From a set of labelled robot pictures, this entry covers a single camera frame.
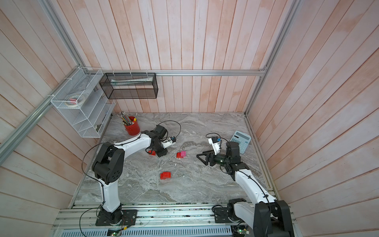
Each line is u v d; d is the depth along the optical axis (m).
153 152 0.85
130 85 0.90
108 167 0.51
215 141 0.73
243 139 1.01
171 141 0.88
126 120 0.99
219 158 0.72
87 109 0.83
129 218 0.73
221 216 0.73
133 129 1.02
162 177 0.86
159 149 0.84
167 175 0.85
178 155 0.95
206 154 0.76
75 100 0.69
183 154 0.93
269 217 0.41
